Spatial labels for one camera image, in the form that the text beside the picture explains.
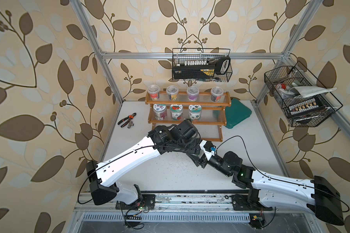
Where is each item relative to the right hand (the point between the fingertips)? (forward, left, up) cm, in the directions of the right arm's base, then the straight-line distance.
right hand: (192, 145), depth 70 cm
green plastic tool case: (+35, -37, -20) cm, 55 cm away
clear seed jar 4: (+25, -15, +11) cm, 31 cm away
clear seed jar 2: (+28, +9, +11) cm, 31 cm away
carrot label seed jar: (+23, -3, -1) cm, 23 cm away
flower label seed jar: (+23, +17, 0) cm, 29 cm away
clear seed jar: (+28, +20, +11) cm, 36 cm away
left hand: (-3, -1, +3) cm, 4 cm away
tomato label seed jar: (+23, +8, 0) cm, 24 cm away
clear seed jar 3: (+26, -2, +10) cm, 28 cm away
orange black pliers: (+37, +44, -22) cm, 62 cm away
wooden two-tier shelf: (+41, -15, -21) cm, 48 cm away
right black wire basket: (+35, -54, +10) cm, 66 cm away
